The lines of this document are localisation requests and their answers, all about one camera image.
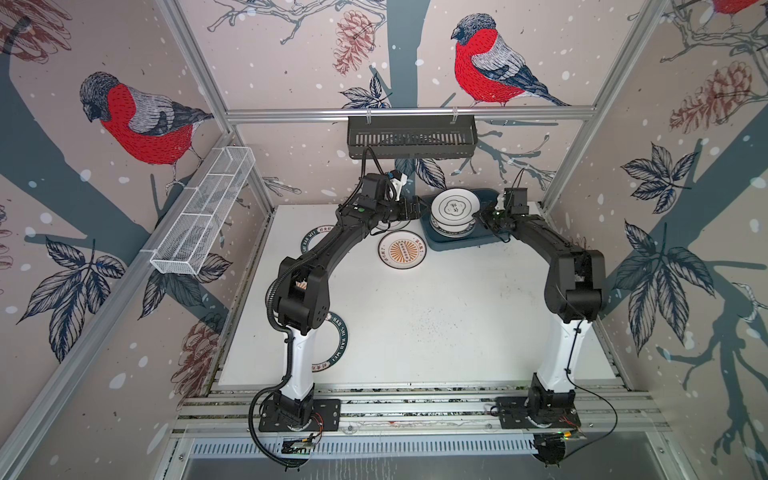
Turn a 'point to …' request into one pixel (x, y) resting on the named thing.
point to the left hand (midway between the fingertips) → (421, 206)
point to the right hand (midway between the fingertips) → (471, 214)
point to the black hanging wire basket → (412, 137)
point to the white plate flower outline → (454, 206)
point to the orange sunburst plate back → (402, 249)
